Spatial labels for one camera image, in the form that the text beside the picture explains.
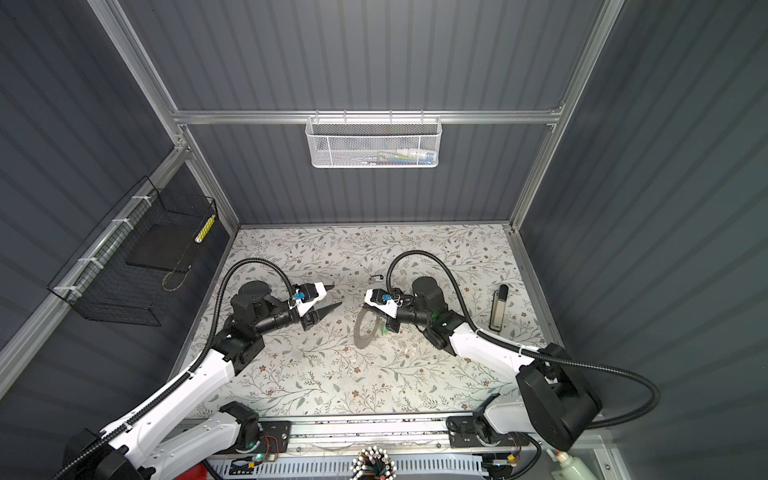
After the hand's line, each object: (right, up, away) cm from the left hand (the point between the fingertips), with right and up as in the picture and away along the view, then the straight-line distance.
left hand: (335, 291), depth 73 cm
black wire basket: (-50, +14, +6) cm, 52 cm away
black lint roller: (+48, -5, +21) cm, 53 cm away
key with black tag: (+9, +2, +33) cm, 34 cm away
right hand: (+8, -4, +5) cm, 11 cm away
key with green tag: (+11, -13, +16) cm, 24 cm away
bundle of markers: (+10, -31, -17) cm, 36 cm away
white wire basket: (+6, +57, +51) cm, 77 cm away
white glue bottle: (+53, -37, -9) cm, 65 cm away
